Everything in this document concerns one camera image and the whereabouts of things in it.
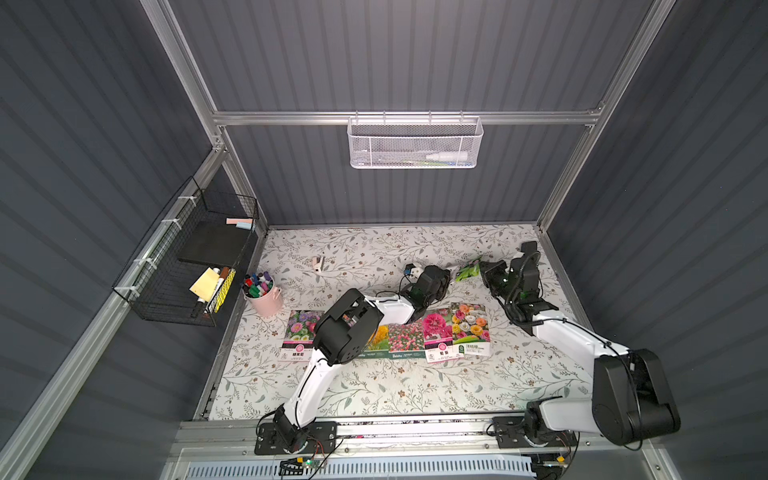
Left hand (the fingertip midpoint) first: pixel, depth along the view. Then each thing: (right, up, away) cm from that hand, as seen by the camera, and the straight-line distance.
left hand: (458, 270), depth 93 cm
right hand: (+4, +3, -7) cm, 9 cm away
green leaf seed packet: (+3, 0, -4) cm, 5 cm away
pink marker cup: (-61, -5, -5) cm, 61 cm away
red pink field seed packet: (-17, -21, -4) cm, 27 cm away
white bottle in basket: (-3, +36, 0) cm, 36 cm away
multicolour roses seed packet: (+3, -18, -2) cm, 19 cm away
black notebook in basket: (-68, +8, -16) cm, 71 cm away
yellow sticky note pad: (-65, -2, -25) cm, 69 cm away
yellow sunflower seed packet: (-25, -23, -4) cm, 35 cm away
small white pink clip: (-48, +2, +14) cm, 51 cm away
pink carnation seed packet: (-7, -20, -2) cm, 22 cm away
